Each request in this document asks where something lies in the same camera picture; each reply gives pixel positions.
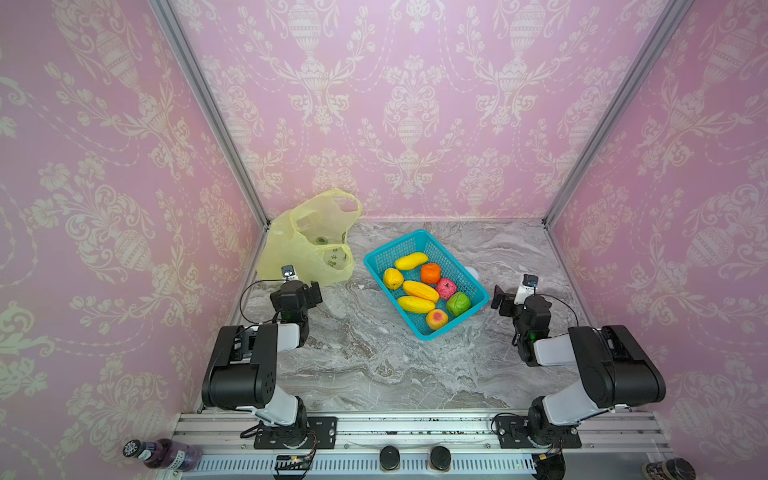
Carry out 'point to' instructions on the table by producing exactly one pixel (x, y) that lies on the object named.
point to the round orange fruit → (430, 273)
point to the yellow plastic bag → (311, 238)
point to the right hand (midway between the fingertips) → (517, 290)
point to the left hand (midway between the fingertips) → (293, 289)
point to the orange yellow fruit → (436, 319)
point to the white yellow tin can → (473, 272)
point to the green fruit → (458, 303)
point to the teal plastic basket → (384, 258)
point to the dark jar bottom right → (672, 468)
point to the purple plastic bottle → (164, 453)
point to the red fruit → (446, 288)
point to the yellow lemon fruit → (393, 278)
